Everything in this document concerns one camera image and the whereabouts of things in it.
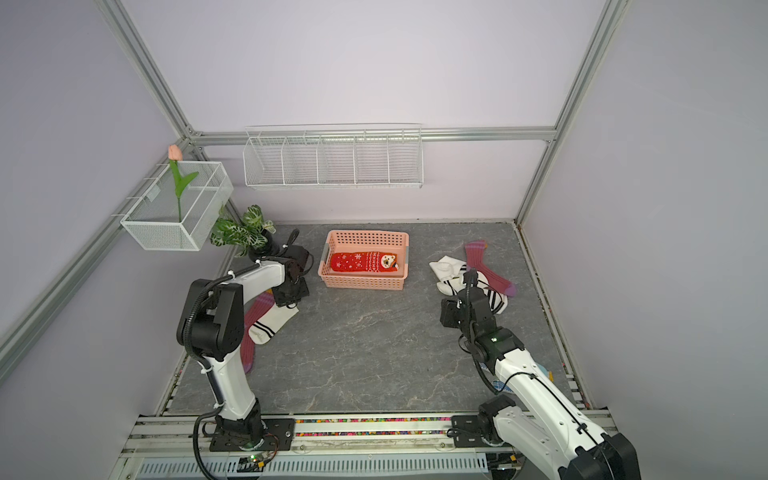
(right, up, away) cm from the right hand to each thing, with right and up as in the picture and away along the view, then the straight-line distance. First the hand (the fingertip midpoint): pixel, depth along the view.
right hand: (451, 300), depth 83 cm
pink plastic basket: (-27, +17, +29) cm, 43 cm away
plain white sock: (+3, +8, +21) cm, 23 cm away
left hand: (-48, -2, +14) cm, 50 cm away
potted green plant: (-57, +19, +2) cm, 60 cm away
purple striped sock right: (+13, +12, +26) cm, 32 cm away
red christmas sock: (-25, +10, +22) cm, 35 cm away
